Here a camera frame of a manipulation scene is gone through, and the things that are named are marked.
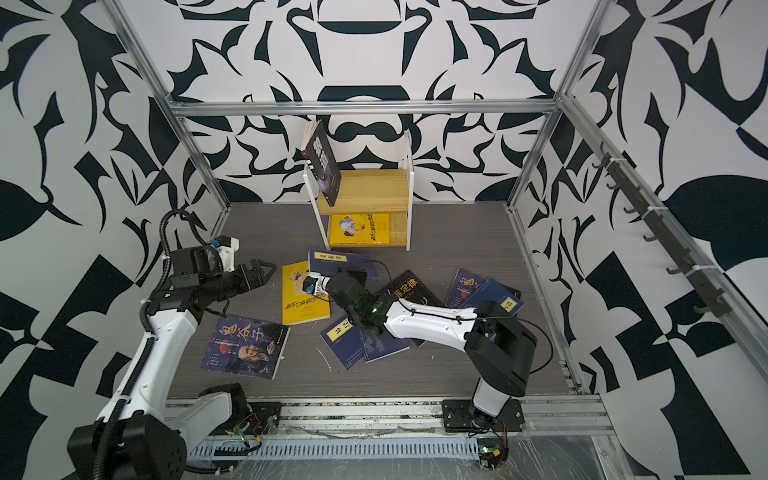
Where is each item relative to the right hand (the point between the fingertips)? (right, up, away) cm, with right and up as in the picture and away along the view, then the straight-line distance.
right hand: (349, 262), depth 81 cm
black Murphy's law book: (+17, -9, +15) cm, 25 cm away
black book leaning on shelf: (-9, +31, +4) cm, 32 cm away
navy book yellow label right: (+43, -10, +13) cm, 46 cm away
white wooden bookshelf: (+4, +21, +15) cm, 26 cm away
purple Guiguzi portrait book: (-30, -24, +4) cm, 39 cm away
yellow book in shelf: (+1, +9, +25) cm, 27 cm away
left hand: (-22, -1, -2) cm, 23 cm away
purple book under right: (+35, -8, +16) cm, 39 cm away
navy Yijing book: (-2, -22, +5) cm, 23 cm away
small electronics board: (+35, -44, -10) cm, 57 cm away
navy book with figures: (-6, 0, +2) cm, 6 cm away
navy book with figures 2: (+8, -24, +4) cm, 25 cm away
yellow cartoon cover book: (-17, -14, +11) cm, 24 cm away
